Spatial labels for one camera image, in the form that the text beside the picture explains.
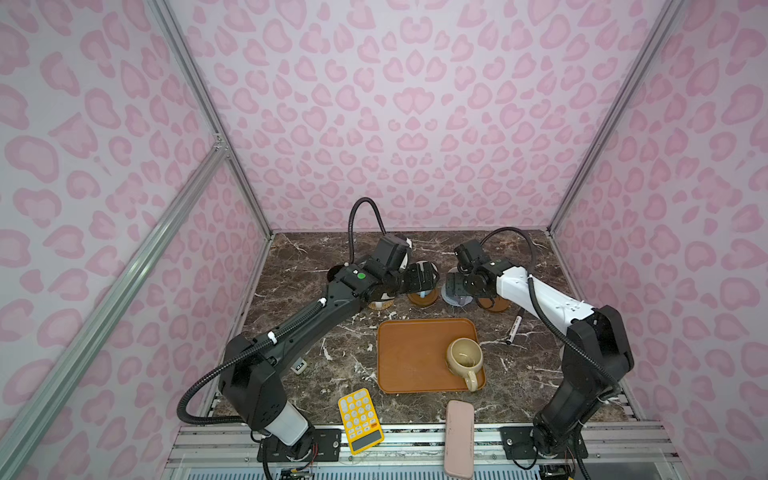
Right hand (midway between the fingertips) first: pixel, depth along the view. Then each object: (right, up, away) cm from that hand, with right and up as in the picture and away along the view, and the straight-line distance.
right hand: (464, 286), depth 91 cm
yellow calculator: (-30, -33, -15) cm, 47 cm away
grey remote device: (-49, -22, -6) cm, 54 cm away
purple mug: (-4, +2, -8) cm, 10 cm away
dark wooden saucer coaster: (-10, -5, +6) cm, 13 cm away
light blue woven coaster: (-1, -6, +8) cm, 10 cm away
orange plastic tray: (-16, -20, -3) cm, 25 cm away
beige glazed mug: (-1, -20, -5) cm, 21 cm away
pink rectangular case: (-5, -39, -16) cm, 43 cm away
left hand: (-12, +3, -14) cm, 19 cm away
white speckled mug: (-25, -6, +4) cm, 27 cm away
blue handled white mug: (-12, -2, +1) cm, 13 cm away
